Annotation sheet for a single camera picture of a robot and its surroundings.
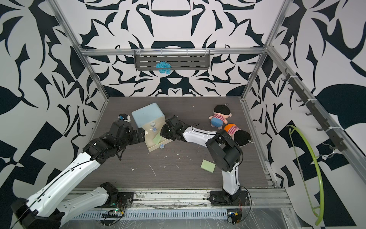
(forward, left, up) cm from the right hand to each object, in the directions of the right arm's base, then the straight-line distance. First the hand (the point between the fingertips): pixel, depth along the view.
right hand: (159, 130), depth 90 cm
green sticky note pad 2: (-19, -29, -9) cm, 36 cm away
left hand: (-8, +9, +13) cm, 18 cm away
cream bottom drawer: (-8, +5, -5) cm, 11 cm away
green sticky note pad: (-4, +1, -4) cm, 5 cm away
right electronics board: (-44, -40, -10) cm, 60 cm away
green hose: (-39, -63, +19) cm, 77 cm away
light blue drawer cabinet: (+7, +6, +4) cm, 10 cm away
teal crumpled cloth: (+31, -3, +24) cm, 40 cm away
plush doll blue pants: (+9, -38, -5) cm, 39 cm away
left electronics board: (-43, +22, -12) cm, 49 cm away
